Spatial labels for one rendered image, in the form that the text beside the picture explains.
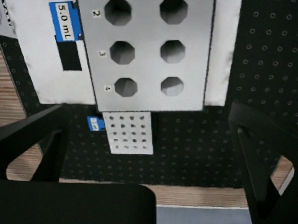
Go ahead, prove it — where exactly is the black perforated breadboard plate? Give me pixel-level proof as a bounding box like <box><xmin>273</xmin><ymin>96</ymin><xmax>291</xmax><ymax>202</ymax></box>
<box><xmin>0</xmin><ymin>0</ymin><xmax>298</xmax><ymax>189</ymax></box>

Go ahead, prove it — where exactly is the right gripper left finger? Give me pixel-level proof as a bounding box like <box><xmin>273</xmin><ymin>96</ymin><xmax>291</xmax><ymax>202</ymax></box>
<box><xmin>0</xmin><ymin>103</ymin><xmax>72</xmax><ymax>182</ymax></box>

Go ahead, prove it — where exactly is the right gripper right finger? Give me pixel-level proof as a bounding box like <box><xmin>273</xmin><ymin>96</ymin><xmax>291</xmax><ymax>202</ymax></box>
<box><xmin>228</xmin><ymin>102</ymin><xmax>298</xmax><ymax>224</ymax></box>

